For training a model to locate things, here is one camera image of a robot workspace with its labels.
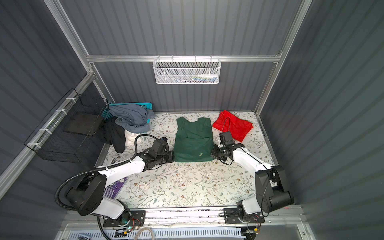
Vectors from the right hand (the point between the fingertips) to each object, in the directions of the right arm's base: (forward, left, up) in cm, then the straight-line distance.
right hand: (212, 154), depth 89 cm
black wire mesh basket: (-1, +75, +22) cm, 78 cm away
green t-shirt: (+12, +12, -3) cm, 17 cm away
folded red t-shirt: (+29, -14, -3) cm, 32 cm away
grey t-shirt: (+29, +57, +2) cm, 64 cm away
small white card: (-17, +39, -4) cm, 43 cm away
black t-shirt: (+11, +62, +6) cm, 63 cm away
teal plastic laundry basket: (+26, +71, +8) cm, 76 cm away
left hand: (-1, +23, 0) cm, 23 cm away
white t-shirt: (+15, +57, -4) cm, 59 cm away
